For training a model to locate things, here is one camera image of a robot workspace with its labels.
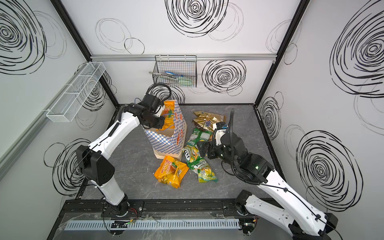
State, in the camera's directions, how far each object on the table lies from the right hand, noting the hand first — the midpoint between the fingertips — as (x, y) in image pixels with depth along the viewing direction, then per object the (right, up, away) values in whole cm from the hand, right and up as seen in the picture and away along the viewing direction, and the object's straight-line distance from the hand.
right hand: (203, 142), depth 65 cm
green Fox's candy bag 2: (-5, -12, +24) cm, 27 cm away
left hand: (-22, +8, +19) cm, 30 cm away
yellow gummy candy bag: (-16, -19, +16) cm, 30 cm away
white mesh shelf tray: (-67, +15, +7) cm, 69 cm away
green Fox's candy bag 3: (+2, -19, +14) cm, 24 cm away
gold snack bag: (+4, +9, +38) cm, 39 cm away
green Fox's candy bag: (-2, -1, +34) cm, 34 cm away
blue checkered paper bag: (-19, -4, +12) cm, 23 cm away
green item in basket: (-20, +32, +20) cm, 43 cm away
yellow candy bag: (-18, +12, +17) cm, 28 cm away
